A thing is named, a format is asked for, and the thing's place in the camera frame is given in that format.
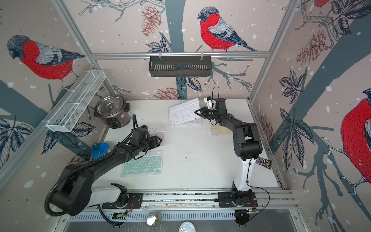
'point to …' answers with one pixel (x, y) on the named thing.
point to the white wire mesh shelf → (75, 101)
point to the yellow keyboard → (218, 129)
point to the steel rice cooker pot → (114, 110)
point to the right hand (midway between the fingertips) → (196, 110)
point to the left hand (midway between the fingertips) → (161, 138)
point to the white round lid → (187, 226)
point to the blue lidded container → (99, 150)
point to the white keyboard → (184, 112)
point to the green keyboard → (150, 164)
